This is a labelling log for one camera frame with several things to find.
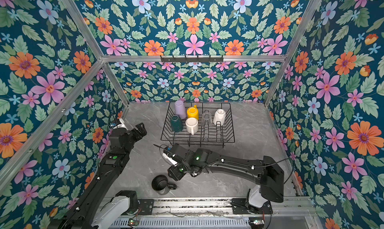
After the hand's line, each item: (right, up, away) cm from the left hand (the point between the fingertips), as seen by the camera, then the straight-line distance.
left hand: (138, 123), depth 77 cm
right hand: (+19, -23, -7) cm, 30 cm away
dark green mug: (+17, -1, +18) cm, 25 cm away
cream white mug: (+45, +3, +19) cm, 49 cm away
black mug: (+11, -34, +3) cm, 35 cm away
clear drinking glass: (+37, +1, +21) cm, 42 cm away
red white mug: (+27, -2, +16) cm, 32 cm away
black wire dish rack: (+41, -9, +22) cm, 47 cm away
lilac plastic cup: (+18, +8, +24) cm, 31 cm away
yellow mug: (+27, +6, +21) cm, 35 cm away
